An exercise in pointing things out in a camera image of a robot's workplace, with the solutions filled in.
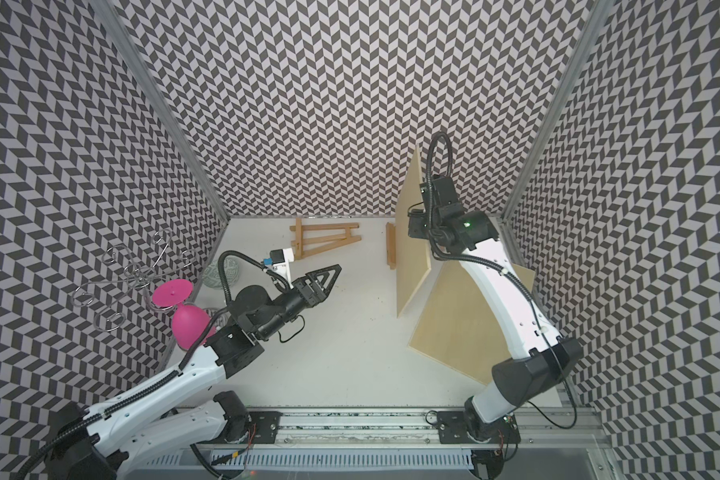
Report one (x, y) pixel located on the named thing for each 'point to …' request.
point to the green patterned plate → (212, 276)
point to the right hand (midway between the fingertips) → (423, 226)
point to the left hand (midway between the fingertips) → (336, 274)
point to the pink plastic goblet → (188, 323)
